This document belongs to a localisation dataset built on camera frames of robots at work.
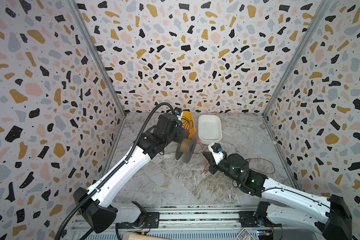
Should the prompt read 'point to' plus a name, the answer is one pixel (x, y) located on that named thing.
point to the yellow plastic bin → (187, 123)
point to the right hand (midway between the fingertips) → (202, 151)
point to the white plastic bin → (209, 128)
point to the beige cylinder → (139, 236)
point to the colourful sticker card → (245, 235)
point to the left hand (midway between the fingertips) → (180, 125)
